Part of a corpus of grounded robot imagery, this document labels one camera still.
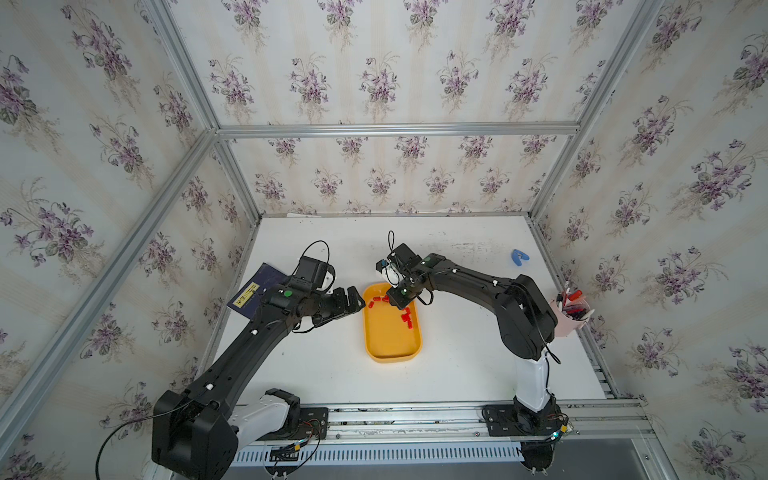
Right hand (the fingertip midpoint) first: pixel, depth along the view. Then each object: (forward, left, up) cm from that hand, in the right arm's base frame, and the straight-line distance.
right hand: (395, 300), depth 91 cm
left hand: (-9, +11, +11) cm, 18 cm away
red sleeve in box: (+1, +8, -4) cm, 9 cm away
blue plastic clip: (+22, -45, -4) cm, 50 cm away
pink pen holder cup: (-8, -48, +3) cm, 48 cm away
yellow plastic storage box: (-10, +1, -2) cm, 10 cm away
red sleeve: (-5, -4, -3) cm, 7 cm away
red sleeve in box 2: (-2, -4, -4) cm, 6 cm away
